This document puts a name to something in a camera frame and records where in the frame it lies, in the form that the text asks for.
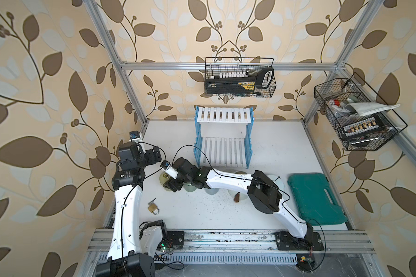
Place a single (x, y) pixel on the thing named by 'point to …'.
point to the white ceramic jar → (279, 182)
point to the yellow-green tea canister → (164, 178)
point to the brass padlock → (152, 207)
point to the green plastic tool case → (316, 201)
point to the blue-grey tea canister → (212, 191)
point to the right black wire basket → (332, 97)
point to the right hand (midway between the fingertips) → (169, 176)
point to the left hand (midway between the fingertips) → (146, 147)
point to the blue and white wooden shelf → (223, 136)
